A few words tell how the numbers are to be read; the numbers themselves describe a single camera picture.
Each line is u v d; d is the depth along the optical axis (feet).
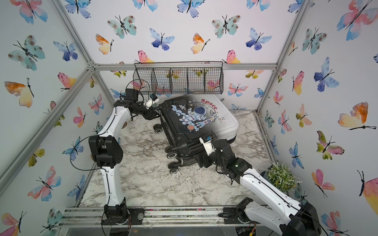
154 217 2.47
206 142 2.16
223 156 1.90
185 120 2.72
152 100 2.71
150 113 2.77
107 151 1.83
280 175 2.29
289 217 1.30
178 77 3.21
